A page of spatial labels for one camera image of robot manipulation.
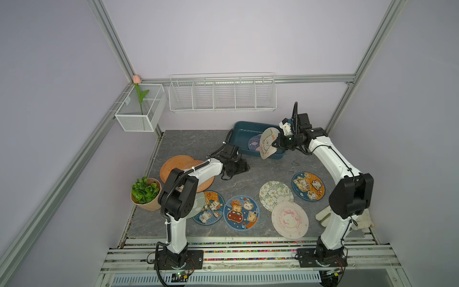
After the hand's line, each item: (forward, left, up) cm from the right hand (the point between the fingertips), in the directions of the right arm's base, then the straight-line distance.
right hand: (272, 143), depth 88 cm
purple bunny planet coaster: (+16, +7, -19) cm, 26 cm away
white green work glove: (-32, -41, -20) cm, 56 cm away
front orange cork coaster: (-12, +35, -21) cm, 43 cm away
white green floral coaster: (-16, -1, -21) cm, 27 cm away
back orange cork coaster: (+3, +51, -20) cm, 55 cm away
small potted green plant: (-24, +57, -6) cm, 62 cm away
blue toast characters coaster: (-27, +16, -21) cm, 38 cm away
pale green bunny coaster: (-23, +37, -21) cm, 49 cm away
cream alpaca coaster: (+6, +1, 0) cm, 6 cm away
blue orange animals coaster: (-24, +29, -21) cm, 44 cm away
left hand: (-7, +13, -13) cm, 20 cm away
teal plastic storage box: (+30, +13, -21) cm, 39 cm away
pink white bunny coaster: (-30, -7, -21) cm, 38 cm away
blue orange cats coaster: (-13, -21, -21) cm, 33 cm away
